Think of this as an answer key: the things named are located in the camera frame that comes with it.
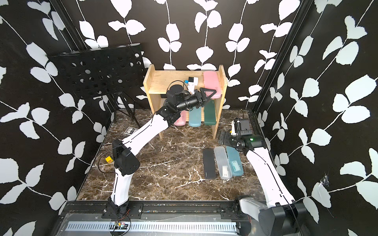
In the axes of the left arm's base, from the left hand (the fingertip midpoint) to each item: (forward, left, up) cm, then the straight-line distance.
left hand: (216, 91), depth 66 cm
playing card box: (+12, +55, -43) cm, 71 cm away
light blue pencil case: (-13, -16, -45) cm, 49 cm away
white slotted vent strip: (-47, +5, -45) cm, 65 cm away
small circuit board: (-45, +48, -45) cm, 80 cm away
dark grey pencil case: (-15, 0, -46) cm, 49 cm away
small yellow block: (-10, +64, -43) cm, 78 cm away
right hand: (-9, -7, -23) cm, 26 cm away
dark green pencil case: (+5, 0, -22) cm, 23 cm away
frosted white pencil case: (-17, -8, -45) cm, 49 cm away
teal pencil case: (+6, +9, -24) cm, 26 cm away
